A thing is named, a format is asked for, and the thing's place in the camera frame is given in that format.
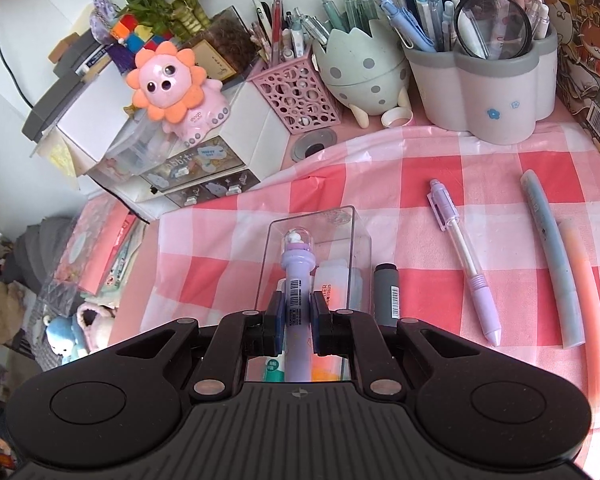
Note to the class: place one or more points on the orange pen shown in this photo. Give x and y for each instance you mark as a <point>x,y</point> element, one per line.
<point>587,310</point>

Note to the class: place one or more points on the colourful puzzle cube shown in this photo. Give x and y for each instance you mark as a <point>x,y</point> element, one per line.
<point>140,35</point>

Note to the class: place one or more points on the white grey flower pen holder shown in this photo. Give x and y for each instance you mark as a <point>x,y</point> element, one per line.
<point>480,95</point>

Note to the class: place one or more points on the pens in flower holder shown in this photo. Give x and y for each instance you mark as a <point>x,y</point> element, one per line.
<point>420,15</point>

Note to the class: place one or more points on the grey blue pen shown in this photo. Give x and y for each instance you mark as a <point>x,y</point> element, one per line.
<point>555,260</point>

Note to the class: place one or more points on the pink white checked tablecloth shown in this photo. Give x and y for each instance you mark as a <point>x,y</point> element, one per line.
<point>420,200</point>

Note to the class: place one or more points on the pink perforated pen holder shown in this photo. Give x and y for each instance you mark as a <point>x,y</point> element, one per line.
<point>295,95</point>

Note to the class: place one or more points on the white cardboard box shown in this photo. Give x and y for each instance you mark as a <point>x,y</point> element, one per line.
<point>95,110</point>

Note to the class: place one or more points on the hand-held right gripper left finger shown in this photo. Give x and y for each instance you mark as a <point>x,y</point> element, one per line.
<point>276,325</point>

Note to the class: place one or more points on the clear plastic storage tub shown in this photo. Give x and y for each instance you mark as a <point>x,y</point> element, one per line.
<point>130,155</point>

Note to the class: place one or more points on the pens in pink holder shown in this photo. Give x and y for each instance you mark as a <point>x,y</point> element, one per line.
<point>278,25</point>

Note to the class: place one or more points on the pink lion toy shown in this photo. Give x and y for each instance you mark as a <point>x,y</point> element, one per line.
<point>167,82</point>

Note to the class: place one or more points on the white desktop drawer organizer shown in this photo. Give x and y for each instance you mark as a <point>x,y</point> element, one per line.
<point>260,130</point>

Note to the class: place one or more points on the white orange highlighter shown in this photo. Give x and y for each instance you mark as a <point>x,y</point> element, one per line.
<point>332,280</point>

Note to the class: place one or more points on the clear box with brown contents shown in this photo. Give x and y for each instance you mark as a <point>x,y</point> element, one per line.
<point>230,35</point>

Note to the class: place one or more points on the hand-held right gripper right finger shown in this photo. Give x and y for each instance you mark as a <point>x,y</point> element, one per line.
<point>320,325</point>

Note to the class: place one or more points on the purple clear mechanical pencil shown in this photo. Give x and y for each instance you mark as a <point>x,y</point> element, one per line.
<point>462,245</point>

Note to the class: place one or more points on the clear plastic box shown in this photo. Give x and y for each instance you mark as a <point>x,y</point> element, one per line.
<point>340,240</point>

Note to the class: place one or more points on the green white glue stick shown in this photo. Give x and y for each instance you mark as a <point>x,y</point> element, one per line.
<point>272,370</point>

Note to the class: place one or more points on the black marker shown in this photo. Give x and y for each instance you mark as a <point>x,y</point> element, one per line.
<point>387,295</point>

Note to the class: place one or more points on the blue plush toy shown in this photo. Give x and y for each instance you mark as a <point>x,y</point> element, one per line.
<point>62,337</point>

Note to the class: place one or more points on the pink white plush toy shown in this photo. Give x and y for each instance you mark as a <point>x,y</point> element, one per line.
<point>97,325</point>

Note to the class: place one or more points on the pink gift box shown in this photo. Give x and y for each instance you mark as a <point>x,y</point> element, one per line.
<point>95,245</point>

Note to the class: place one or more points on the purple marker with dome cap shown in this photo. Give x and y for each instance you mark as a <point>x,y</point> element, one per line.
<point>297,280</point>

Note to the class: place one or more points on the black magnifying glass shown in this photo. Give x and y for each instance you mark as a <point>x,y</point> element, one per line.
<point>495,25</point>

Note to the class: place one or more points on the egg shaped pen holder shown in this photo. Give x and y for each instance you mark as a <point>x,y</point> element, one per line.
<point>360,75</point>

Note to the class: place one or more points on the dark grey flat box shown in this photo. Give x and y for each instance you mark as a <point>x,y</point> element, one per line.
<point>50,110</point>
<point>80,57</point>

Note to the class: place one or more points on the purple sachet charm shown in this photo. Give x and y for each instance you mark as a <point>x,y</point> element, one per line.
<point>104,15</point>

